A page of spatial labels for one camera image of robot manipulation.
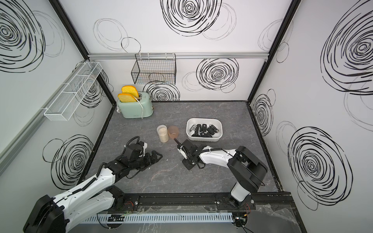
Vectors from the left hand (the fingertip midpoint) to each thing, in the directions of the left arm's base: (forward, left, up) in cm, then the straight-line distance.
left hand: (158, 159), depth 81 cm
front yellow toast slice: (+37, +25, +13) cm, 46 cm away
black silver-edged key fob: (+21, -22, -5) cm, 31 cm away
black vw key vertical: (+26, -28, -5) cm, 39 cm away
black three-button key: (+21, -28, -5) cm, 36 cm away
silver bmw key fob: (+27, -20, -5) cm, 34 cm away
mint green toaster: (+35, +23, +3) cm, 41 cm away
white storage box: (+31, -24, -5) cm, 40 cm away
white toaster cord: (+38, +37, -3) cm, 53 cm away
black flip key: (+24, -32, -5) cm, 41 cm away
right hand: (+1, -17, -7) cm, 18 cm away
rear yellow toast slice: (+44, +24, +13) cm, 52 cm away
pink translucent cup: (+21, -7, -3) cm, 22 cm away
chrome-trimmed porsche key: (+26, -35, -5) cm, 44 cm away
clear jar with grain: (+18, 0, +2) cm, 18 cm away
